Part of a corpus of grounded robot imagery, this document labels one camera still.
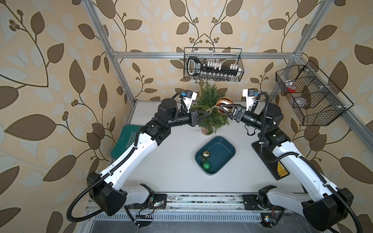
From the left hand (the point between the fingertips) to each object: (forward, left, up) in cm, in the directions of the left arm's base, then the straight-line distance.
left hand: (206, 112), depth 62 cm
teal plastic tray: (-3, -7, -39) cm, 40 cm away
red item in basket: (+23, -51, -7) cm, 57 cm away
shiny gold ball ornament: (-3, -3, -35) cm, 35 cm away
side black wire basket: (+13, -57, -4) cm, 59 cm away
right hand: (+3, -7, 0) cm, 8 cm away
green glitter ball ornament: (-10, -3, -35) cm, 37 cm away
